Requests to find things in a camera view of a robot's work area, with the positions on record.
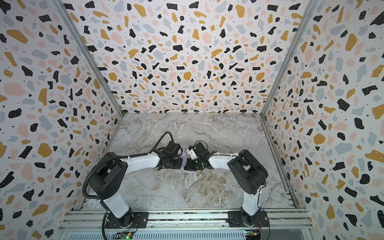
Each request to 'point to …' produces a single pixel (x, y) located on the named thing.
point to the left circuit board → (123, 235)
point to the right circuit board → (252, 234)
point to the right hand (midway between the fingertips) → (181, 166)
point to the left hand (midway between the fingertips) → (180, 162)
